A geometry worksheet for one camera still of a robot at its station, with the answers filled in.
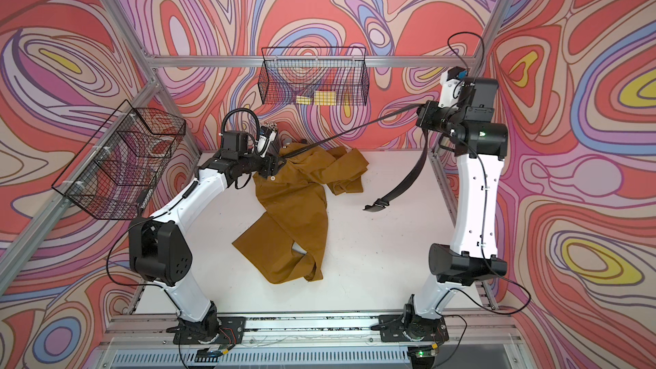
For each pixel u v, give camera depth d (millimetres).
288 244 892
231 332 720
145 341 731
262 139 765
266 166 781
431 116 578
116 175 736
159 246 459
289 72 959
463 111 466
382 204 736
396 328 734
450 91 572
